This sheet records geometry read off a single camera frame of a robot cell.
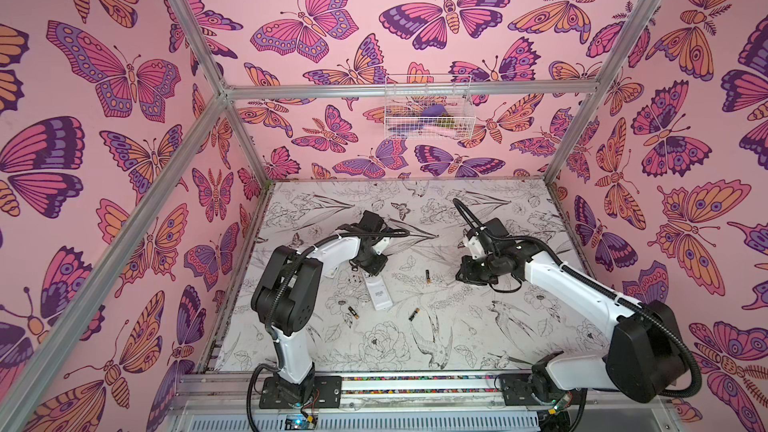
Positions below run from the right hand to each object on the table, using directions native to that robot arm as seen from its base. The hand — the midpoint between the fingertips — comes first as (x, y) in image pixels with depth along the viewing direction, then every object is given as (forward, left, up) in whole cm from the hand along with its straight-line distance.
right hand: (458, 272), depth 83 cm
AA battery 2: (-7, +30, -11) cm, 33 cm away
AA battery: (+5, +7, -11) cm, 14 cm away
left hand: (+8, +23, -8) cm, 25 cm away
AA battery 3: (-7, +11, -11) cm, 17 cm away
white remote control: (-1, +23, -9) cm, 25 cm away
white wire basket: (+42, +7, +23) cm, 48 cm away
